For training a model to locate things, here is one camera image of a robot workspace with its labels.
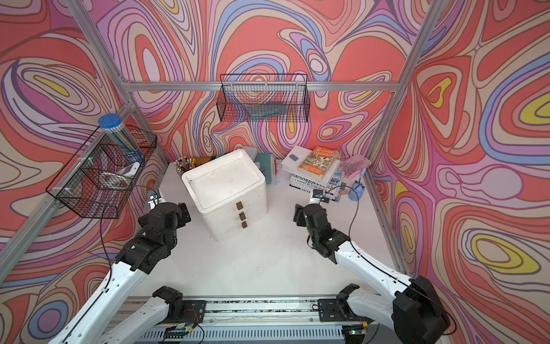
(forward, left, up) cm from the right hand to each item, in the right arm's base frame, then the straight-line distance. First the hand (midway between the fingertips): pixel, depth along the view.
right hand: (305, 211), depth 84 cm
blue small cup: (+15, -26, -7) cm, 31 cm away
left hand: (-3, +48, +10) cm, 50 cm away
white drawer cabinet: (+3, +28, +10) cm, 30 cm away
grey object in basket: (+47, +19, +17) cm, 53 cm away
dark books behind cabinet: (+40, +17, -10) cm, 44 cm away
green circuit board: (-37, +48, -16) cm, 62 cm away
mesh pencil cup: (+26, +54, +3) cm, 60 cm away
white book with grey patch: (+36, +2, -4) cm, 36 cm away
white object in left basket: (+4, +64, +19) cm, 67 cm away
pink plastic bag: (+37, -32, -13) cm, 50 cm away
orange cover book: (+29, -10, -2) cm, 30 cm away
